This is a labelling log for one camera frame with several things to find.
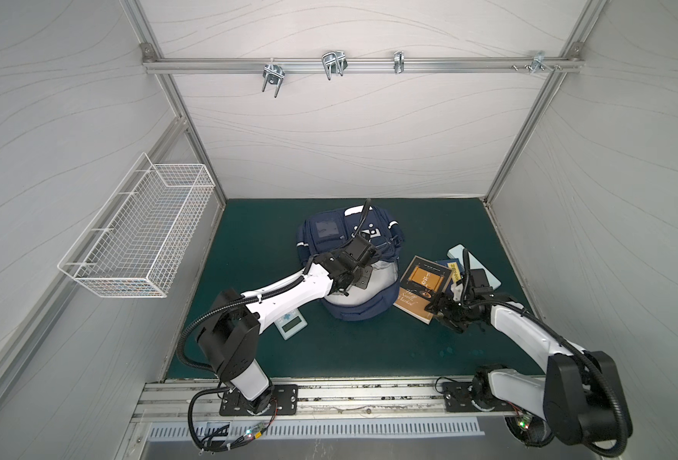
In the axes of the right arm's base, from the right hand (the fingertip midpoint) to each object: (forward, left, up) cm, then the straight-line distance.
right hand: (434, 312), depth 87 cm
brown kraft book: (+2, +6, 0) cm, 6 cm away
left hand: (+7, +24, +11) cm, 27 cm away
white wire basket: (+1, +78, +30) cm, 84 cm away
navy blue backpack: (+28, +36, +3) cm, 46 cm away
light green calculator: (-5, +44, 0) cm, 44 cm away
